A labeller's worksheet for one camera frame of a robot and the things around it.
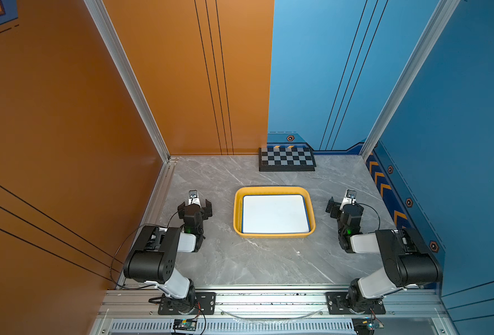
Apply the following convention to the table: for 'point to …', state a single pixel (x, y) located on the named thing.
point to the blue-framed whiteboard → (274, 213)
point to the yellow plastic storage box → (271, 190)
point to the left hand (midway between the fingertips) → (196, 198)
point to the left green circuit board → (185, 324)
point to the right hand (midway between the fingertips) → (343, 200)
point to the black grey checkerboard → (285, 159)
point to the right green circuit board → (372, 325)
